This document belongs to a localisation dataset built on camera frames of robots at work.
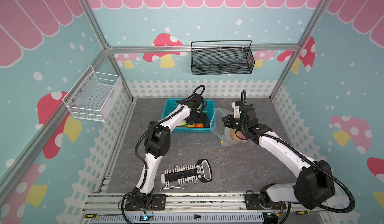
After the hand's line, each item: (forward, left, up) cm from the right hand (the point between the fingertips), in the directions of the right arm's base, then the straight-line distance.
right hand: (221, 117), depth 82 cm
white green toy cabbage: (+7, +23, -16) cm, 29 cm away
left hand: (+6, +12, -14) cm, 19 cm away
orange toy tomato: (+6, +12, -16) cm, 21 cm away
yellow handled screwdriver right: (-42, -37, -20) cm, 60 cm away
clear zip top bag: (+1, +1, -11) cm, 11 cm away
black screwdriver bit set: (-26, +22, -19) cm, 39 cm away
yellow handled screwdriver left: (-43, +61, -20) cm, 77 cm away
